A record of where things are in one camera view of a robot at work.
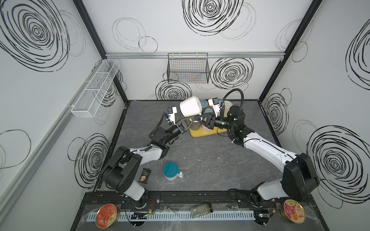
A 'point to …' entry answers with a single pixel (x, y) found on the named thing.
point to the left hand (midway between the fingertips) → (196, 120)
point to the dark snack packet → (143, 177)
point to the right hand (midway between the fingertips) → (194, 119)
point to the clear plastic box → (202, 210)
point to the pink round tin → (293, 211)
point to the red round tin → (106, 215)
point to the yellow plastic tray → (200, 133)
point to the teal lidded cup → (171, 172)
